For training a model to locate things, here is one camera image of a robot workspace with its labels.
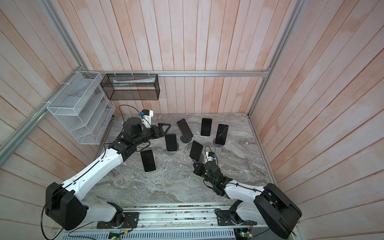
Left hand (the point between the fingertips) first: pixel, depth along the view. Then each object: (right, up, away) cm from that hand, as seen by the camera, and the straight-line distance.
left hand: (166, 129), depth 75 cm
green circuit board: (+39, -50, -6) cm, 64 cm away
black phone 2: (+16, -13, +14) cm, 25 cm away
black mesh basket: (-30, +31, +30) cm, 52 cm away
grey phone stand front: (+19, -19, +15) cm, 31 cm away
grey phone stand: (+32, -11, +25) cm, 43 cm away
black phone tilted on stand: (+8, 0, +24) cm, 26 cm away
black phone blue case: (0, -8, +17) cm, 19 cm away
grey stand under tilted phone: (+8, -8, +26) cm, 28 cm away
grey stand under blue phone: (+4, -11, +22) cm, 25 cm away
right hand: (+14, -20, +10) cm, 26 cm away
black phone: (+23, +1, +23) cm, 33 cm away
